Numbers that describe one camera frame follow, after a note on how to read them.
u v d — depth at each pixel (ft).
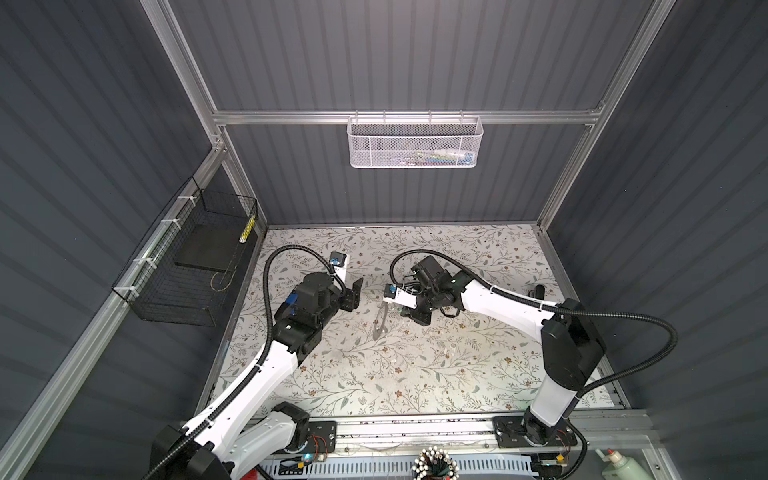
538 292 3.16
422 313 2.49
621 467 2.11
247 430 1.80
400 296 2.46
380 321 3.13
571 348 1.54
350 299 2.27
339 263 2.15
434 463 1.86
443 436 2.47
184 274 2.38
